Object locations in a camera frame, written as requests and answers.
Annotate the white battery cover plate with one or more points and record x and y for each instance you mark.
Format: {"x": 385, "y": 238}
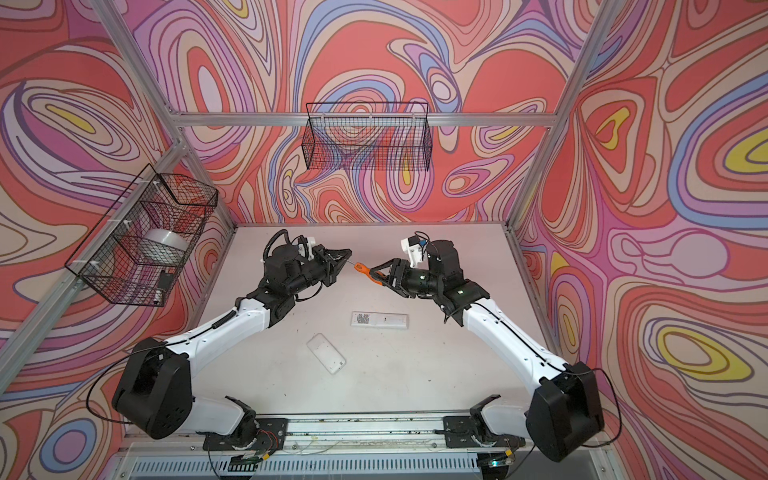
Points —
{"x": 325, "y": 352}

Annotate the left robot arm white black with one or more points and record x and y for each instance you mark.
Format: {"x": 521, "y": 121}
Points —
{"x": 155, "y": 391}

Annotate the white remote control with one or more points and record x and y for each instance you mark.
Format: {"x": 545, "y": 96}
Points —
{"x": 379, "y": 320}

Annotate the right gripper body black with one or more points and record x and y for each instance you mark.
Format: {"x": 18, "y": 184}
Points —
{"x": 421, "y": 281}

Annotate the orange handled screwdriver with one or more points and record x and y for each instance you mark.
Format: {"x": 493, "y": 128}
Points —
{"x": 364, "y": 270}

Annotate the small black item in basket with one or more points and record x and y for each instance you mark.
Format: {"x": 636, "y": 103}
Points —
{"x": 164, "y": 282}

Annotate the white tape roll in basket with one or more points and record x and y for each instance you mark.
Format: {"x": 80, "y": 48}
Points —
{"x": 163, "y": 247}

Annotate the aluminium front rail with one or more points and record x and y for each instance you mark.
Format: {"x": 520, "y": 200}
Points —
{"x": 401, "y": 445}

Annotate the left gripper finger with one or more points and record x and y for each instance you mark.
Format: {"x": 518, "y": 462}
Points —
{"x": 335, "y": 259}
{"x": 328, "y": 275}

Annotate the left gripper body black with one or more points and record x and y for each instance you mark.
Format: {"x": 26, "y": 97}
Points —
{"x": 307, "y": 275}

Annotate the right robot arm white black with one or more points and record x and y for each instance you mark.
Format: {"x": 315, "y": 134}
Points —
{"x": 564, "y": 412}

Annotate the black wire basket back wall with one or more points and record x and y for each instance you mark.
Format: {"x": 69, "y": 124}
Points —
{"x": 367, "y": 135}

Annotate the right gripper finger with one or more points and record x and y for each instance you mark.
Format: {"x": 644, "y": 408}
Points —
{"x": 383, "y": 272}
{"x": 384, "y": 280}

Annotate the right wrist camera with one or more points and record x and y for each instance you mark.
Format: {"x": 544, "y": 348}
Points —
{"x": 414, "y": 247}

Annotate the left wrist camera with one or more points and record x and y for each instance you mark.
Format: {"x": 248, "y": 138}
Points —
{"x": 305, "y": 246}

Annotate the black wire basket wall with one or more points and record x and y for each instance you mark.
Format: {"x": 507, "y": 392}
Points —
{"x": 367, "y": 135}
{"x": 160, "y": 219}

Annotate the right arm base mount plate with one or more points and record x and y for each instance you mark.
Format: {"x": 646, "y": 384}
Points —
{"x": 465, "y": 431}

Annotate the black wire basket left wall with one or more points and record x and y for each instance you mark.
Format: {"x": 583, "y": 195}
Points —
{"x": 160, "y": 219}

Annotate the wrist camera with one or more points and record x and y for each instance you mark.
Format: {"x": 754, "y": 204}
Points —
{"x": 414, "y": 247}
{"x": 305, "y": 246}

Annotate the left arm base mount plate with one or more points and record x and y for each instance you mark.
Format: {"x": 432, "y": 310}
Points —
{"x": 266, "y": 435}

